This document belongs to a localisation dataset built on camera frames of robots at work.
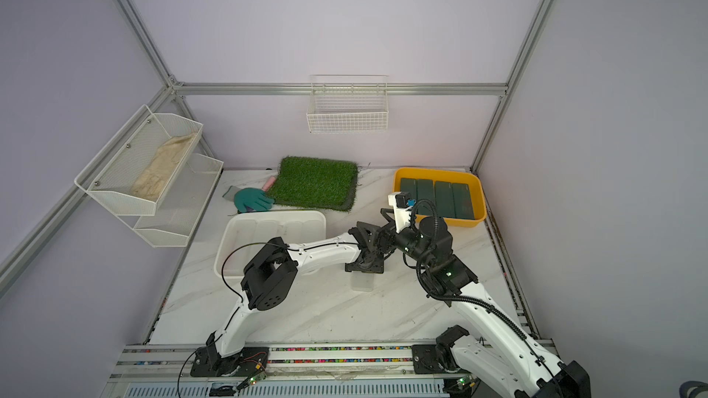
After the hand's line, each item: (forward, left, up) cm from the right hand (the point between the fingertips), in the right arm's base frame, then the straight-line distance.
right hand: (372, 221), depth 72 cm
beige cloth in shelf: (+11, +61, +5) cm, 62 cm away
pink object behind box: (+37, +42, -24) cm, 61 cm away
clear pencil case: (-6, +3, -26) cm, 27 cm away
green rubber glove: (+29, +47, -25) cm, 61 cm away
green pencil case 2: (+32, -24, -26) cm, 47 cm away
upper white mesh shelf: (+16, +67, +6) cm, 69 cm away
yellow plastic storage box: (+37, -34, -22) cm, 55 cm away
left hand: (-1, +2, -26) cm, 26 cm away
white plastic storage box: (+13, +46, -23) cm, 53 cm away
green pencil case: (+35, -17, -26) cm, 47 cm away
